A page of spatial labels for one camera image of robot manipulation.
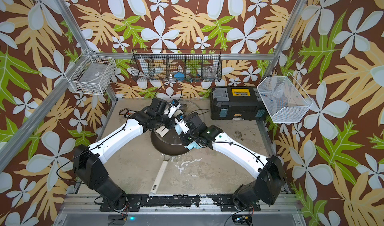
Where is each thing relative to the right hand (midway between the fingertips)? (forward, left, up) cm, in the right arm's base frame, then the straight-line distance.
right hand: (179, 134), depth 78 cm
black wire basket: (+45, +3, +13) cm, 47 cm away
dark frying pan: (-4, +5, -4) cm, 7 cm away
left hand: (+10, +2, +3) cm, 11 cm away
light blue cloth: (-7, -6, +1) cm, 9 cm away
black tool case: (+24, -36, -1) cm, 43 cm away
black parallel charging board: (+29, +40, -17) cm, 52 cm away
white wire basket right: (+18, -60, +7) cm, 63 cm away
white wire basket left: (+32, +53, +16) cm, 64 cm away
